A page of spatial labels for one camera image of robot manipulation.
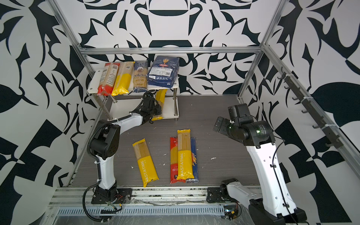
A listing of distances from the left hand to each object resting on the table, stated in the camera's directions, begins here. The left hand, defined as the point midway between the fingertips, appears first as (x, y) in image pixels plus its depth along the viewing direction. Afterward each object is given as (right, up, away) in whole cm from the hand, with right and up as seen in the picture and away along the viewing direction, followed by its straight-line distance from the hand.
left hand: (158, 104), depth 100 cm
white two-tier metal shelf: (-33, -2, +8) cm, 34 cm away
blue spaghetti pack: (+24, -34, -16) cm, 45 cm away
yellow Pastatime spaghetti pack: (-3, -39, -19) cm, 43 cm away
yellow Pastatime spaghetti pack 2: (+18, -34, -19) cm, 43 cm away
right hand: (+36, -12, -33) cm, 50 cm away
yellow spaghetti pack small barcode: (+1, +5, +1) cm, 5 cm away
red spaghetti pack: (+12, -34, -16) cm, 40 cm away
